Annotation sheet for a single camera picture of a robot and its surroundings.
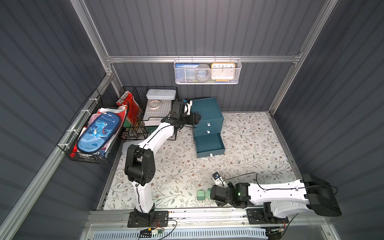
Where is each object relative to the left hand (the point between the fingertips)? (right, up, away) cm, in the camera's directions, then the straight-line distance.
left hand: (199, 117), depth 89 cm
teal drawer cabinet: (+7, -14, +12) cm, 20 cm away
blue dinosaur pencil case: (-45, -8, -24) cm, 51 cm away
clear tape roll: (-30, +10, +10) cm, 33 cm away
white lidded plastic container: (-26, +17, +13) cm, 34 cm away
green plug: (+1, -42, -10) cm, 43 cm away
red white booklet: (-45, +6, +13) cm, 47 cm away
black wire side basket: (-54, +5, -12) cm, 56 cm away
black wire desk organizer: (-29, 0, +2) cm, 29 cm away
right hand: (+11, -41, -10) cm, 43 cm away
